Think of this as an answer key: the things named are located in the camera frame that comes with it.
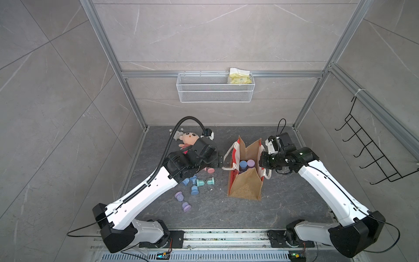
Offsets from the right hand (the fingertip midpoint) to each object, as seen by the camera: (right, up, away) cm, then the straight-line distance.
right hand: (261, 161), depth 77 cm
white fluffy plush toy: (-47, +15, +34) cm, 60 cm away
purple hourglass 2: (-37, -23, +3) cm, 43 cm away
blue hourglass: (-6, -3, +11) cm, 13 cm away
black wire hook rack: (+42, -2, -19) cm, 46 cm away
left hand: (-21, +5, -9) cm, 23 cm away
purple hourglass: (-2, -2, +11) cm, 12 cm away
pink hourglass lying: (-25, -8, +17) cm, 31 cm away
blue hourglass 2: (-33, -17, +10) cm, 38 cm away
